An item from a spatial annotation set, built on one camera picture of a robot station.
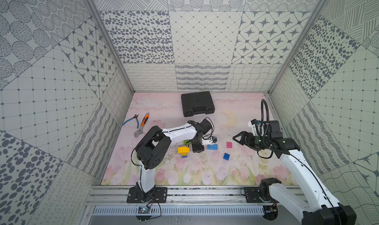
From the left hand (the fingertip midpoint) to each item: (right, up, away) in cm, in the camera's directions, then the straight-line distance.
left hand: (202, 148), depth 88 cm
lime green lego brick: (-9, +9, -18) cm, 22 cm away
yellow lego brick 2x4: (-11, +1, -8) cm, 14 cm away
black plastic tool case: (-3, +28, +24) cm, 37 cm away
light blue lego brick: (+6, 0, +1) cm, 7 cm away
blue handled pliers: (-48, +18, +16) cm, 54 cm away
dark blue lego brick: (+14, -4, -2) cm, 15 cm away
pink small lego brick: (+17, +2, +2) cm, 17 cm away
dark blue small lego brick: (-11, -4, -3) cm, 12 cm away
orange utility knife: (-41, +16, +16) cm, 46 cm away
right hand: (+19, +7, -11) cm, 23 cm away
